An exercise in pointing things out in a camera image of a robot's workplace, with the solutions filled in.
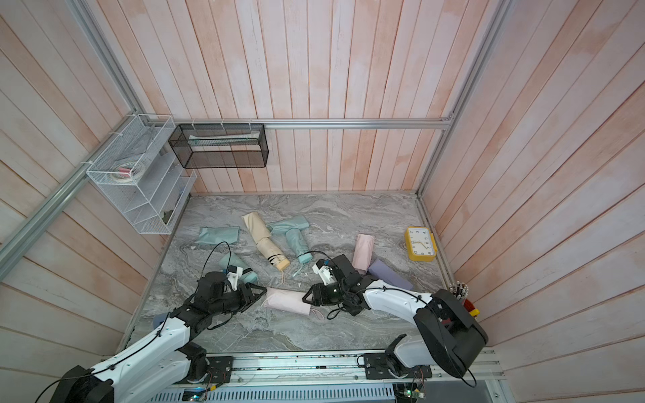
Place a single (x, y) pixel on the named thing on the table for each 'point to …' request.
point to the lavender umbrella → (381, 271)
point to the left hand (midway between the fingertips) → (263, 296)
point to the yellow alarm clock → (421, 243)
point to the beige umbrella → (273, 253)
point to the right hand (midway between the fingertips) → (308, 298)
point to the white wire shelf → (143, 184)
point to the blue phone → (158, 319)
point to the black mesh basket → (220, 145)
